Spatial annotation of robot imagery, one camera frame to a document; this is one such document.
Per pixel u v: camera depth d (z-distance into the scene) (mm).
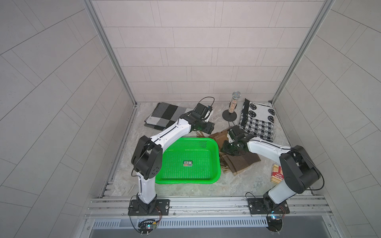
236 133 711
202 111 672
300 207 724
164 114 1057
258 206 709
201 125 723
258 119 1020
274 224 683
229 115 1071
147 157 472
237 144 658
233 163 827
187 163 847
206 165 862
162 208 710
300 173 444
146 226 651
